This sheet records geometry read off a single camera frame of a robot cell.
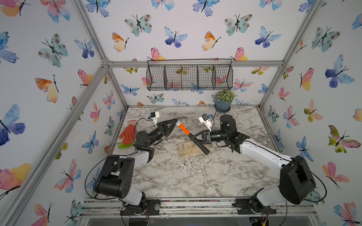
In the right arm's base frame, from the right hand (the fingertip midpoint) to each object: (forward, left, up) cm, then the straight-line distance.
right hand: (193, 138), depth 71 cm
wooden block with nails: (+6, +2, -22) cm, 23 cm away
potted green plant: (+44, -22, -13) cm, 51 cm away
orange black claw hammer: (-5, -6, -3) cm, 9 cm away
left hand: (+7, +8, +4) cm, 12 cm away
